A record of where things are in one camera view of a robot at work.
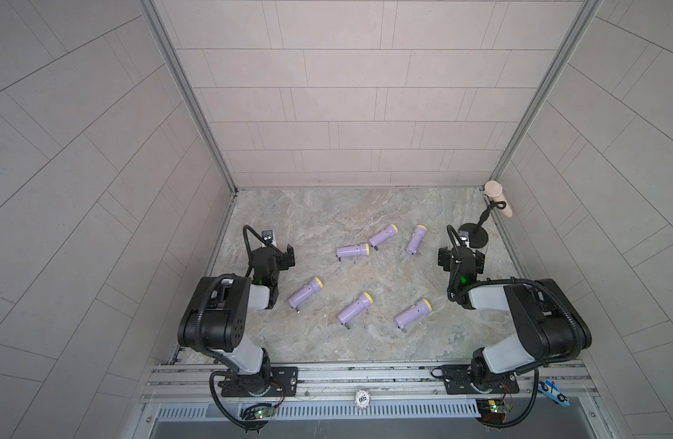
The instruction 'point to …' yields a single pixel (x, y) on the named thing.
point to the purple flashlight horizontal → (353, 251)
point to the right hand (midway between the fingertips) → (459, 246)
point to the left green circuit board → (263, 412)
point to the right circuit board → (496, 406)
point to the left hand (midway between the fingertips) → (278, 242)
